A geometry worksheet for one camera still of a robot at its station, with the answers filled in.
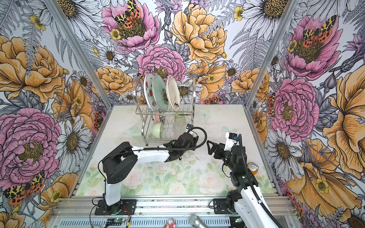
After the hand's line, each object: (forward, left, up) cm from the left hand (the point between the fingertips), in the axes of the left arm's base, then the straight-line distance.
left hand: (194, 140), depth 90 cm
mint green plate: (+16, +20, +25) cm, 36 cm away
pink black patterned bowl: (+15, +23, +4) cm, 27 cm away
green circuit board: (-40, +41, -9) cm, 58 cm away
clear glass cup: (+6, +9, +4) cm, 12 cm away
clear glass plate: (+15, +44, -10) cm, 47 cm away
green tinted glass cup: (+16, +9, +2) cm, 18 cm away
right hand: (-10, -9, +9) cm, 16 cm away
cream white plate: (+17, +12, +24) cm, 32 cm away
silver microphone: (-41, +1, -4) cm, 41 cm away
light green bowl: (+5, +23, +5) cm, 24 cm away
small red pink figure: (-42, +13, -6) cm, 44 cm away
